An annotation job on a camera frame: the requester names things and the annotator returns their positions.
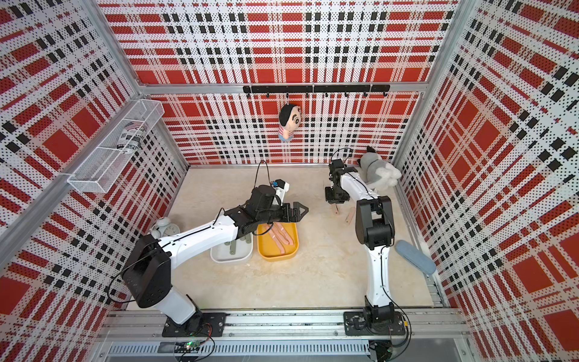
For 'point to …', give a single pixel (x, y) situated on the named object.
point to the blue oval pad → (415, 256)
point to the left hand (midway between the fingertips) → (302, 209)
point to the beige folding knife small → (336, 209)
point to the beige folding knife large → (350, 216)
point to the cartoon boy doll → (289, 118)
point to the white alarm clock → (163, 228)
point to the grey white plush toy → (378, 174)
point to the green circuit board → (188, 347)
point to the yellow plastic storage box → (268, 248)
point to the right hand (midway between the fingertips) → (336, 199)
